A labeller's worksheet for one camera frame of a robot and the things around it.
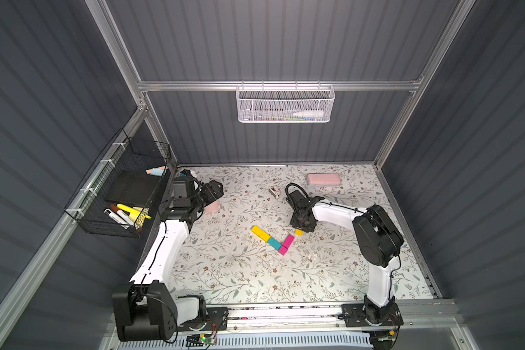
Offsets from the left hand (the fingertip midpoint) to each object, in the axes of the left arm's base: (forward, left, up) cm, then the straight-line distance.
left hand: (215, 189), depth 81 cm
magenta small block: (-15, -26, -22) cm, 37 cm away
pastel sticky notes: (+6, +23, +3) cm, 24 cm away
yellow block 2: (-8, -33, -19) cm, 39 cm away
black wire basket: (-17, +32, +12) cm, 38 cm away
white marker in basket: (-16, +27, +6) cm, 32 cm away
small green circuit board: (-44, +1, -23) cm, 50 cm away
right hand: (-4, -33, -22) cm, 39 cm away
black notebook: (-4, +26, +6) cm, 27 cm away
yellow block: (-7, -17, -22) cm, 29 cm away
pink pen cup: (+6, +6, -21) cm, 22 cm away
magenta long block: (-10, -29, -24) cm, 39 cm away
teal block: (-11, -23, -22) cm, 34 cm away
